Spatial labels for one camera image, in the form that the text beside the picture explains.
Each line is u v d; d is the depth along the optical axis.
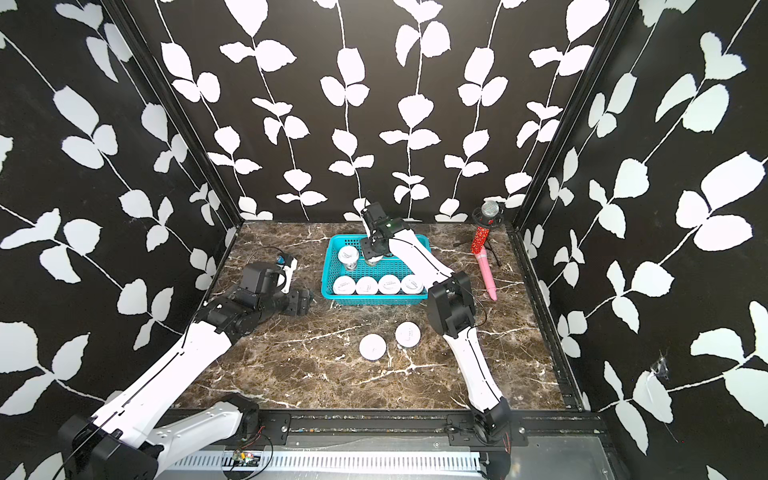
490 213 0.88
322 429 0.75
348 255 1.02
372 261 0.96
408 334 0.84
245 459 0.70
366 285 0.93
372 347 0.82
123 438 0.38
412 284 0.95
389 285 0.95
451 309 0.60
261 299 0.58
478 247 1.07
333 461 0.70
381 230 0.72
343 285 0.93
